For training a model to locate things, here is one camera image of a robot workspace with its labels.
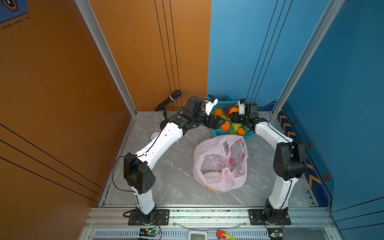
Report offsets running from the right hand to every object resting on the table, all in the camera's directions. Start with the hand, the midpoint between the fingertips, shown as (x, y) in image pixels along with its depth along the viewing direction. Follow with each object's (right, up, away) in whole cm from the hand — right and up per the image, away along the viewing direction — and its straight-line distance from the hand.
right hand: (233, 114), depth 97 cm
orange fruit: (-8, +3, +15) cm, 17 cm away
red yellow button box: (-12, -57, -29) cm, 65 cm away
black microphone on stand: (-36, +11, -8) cm, 39 cm away
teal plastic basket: (-2, +6, +20) cm, 21 cm away
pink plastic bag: (-9, -30, -5) cm, 31 cm away
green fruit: (+1, -12, +3) cm, 12 cm away
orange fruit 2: (+6, -11, +3) cm, 13 cm away
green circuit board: (-46, -58, -26) cm, 78 cm away
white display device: (-23, -57, -29) cm, 68 cm away
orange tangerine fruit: (-3, -8, +9) cm, 12 cm away
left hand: (-12, -2, -21) cm, 24 cm away
